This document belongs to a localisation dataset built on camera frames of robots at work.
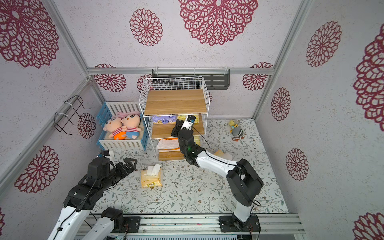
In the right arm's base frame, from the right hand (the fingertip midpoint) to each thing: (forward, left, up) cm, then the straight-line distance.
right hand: (182, 120), depth 83 cm
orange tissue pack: (-24, +16, -20) cm, 36 cm away
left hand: (-25, +23, -7) cm, 34 cm away
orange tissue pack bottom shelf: (-3, +8, -19) cm, 21 cm away
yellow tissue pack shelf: (0, -1, +2) cm, 2 cm away
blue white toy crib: (+23, +49, -13) cm, 56 cm away
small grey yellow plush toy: (+12, -37, -24) cm, 45 cm away
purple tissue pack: (-1, +10, +1) cm, 10 cm away
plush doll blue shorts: (+9, +35, -10) cm, 38 cm away
